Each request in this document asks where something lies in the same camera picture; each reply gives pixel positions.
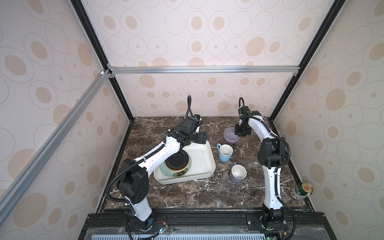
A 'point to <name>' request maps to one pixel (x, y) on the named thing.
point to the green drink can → (301, 191)
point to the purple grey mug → (238, 172)
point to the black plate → (178, 161)
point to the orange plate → (180, 170)
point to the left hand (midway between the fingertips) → (206, 132)
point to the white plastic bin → (202, 162)
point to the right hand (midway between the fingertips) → (239, 133)
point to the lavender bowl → (229, 135)
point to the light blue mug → (225, 151)
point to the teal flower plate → (168, 173)
